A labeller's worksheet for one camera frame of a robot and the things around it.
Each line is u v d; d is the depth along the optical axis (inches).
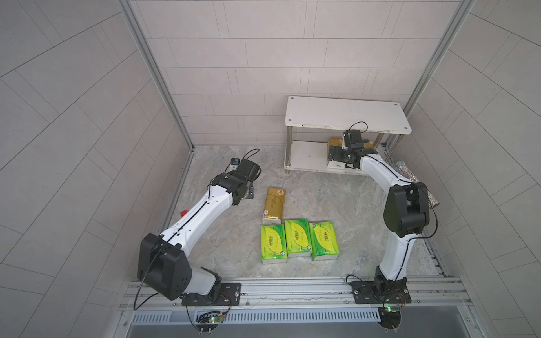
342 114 33.3
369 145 39.3
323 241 30.4
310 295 28.6
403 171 32.1
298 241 30.4
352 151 28.9
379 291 25.5
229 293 27.9
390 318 27.1
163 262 15.3
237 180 22.0
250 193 24.8
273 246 30.2
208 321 25.8
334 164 38.0
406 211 20.1
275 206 34.0
